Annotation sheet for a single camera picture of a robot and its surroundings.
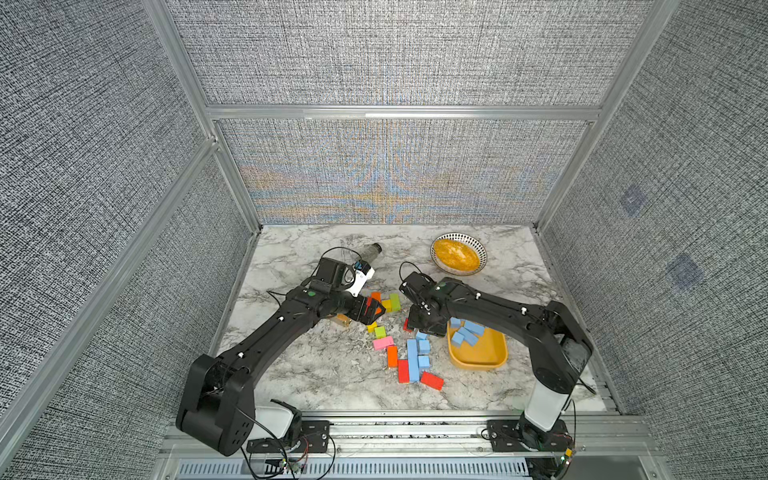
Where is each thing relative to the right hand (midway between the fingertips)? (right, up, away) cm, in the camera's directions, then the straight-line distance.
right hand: (416, 321), depth 87 cm
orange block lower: (-7, -11, +1) cm, 13 cm away
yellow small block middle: (-8, +3, +8) cm, 12 cm away
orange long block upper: (-12, +5, +14) cm, 19 cm away
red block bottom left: (-4, -13, -4) cm, 14 cm away
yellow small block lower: (-13, -3, +3) cm, 14 cm away
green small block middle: (-10, -4, +3) cm, 12 cm away
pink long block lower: (-10, -7, +1) cm, 12 cm away
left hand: (-12, +6, -5) cm, 14 cm away
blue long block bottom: (-1, -11, -3) cm, 12 cm away
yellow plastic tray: (+22, -9, +1) cm, 24 cm away
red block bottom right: (+4, -16, -4) cm, 17 cm away
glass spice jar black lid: (-14, +20, +20) cm, 32 cm away
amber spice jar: (-19, +4, -15) cm, 24 cm away
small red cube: (-3, -1, -4) cm, 5 cm away
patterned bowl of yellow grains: (+17, +20, +16) cm, 31 cm away
